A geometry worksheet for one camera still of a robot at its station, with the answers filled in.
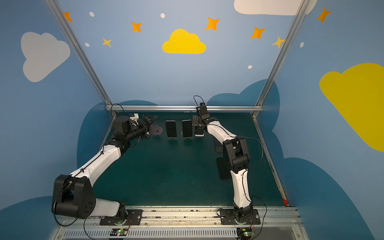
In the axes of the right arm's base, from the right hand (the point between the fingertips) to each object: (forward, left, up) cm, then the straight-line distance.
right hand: (199, 117), depth 101 cm
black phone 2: (-6, +8, -4) cm, 11 cm away
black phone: (-9, +19, -3) cm, 21 cm away
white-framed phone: (-6, 0, -9) cm, 11 cm away
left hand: (-18, +23, +14) cm, 32 cm away
